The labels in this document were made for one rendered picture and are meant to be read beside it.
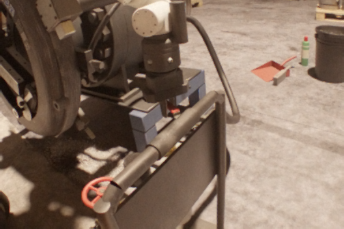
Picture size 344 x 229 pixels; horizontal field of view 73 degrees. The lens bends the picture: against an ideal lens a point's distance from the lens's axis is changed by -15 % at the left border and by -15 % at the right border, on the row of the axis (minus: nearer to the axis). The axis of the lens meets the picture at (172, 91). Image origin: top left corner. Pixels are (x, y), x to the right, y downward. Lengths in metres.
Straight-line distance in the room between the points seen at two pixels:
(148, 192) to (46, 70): 0.53
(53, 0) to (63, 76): 0.25
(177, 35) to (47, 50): 0.41
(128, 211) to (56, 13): 0.53
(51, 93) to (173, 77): 0.42
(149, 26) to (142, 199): 0.34
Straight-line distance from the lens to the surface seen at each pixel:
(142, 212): 0.48
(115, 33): 1.11
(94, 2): 0.85
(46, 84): 0.88
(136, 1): 0.67
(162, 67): 0.61
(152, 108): 1.17
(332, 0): 4.46
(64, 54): 0.85
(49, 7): 0.77
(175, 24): 0.59
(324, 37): 1.96
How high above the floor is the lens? 0.81
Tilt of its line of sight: 26 degrees down
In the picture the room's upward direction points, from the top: 7 degrees counter-clockwise
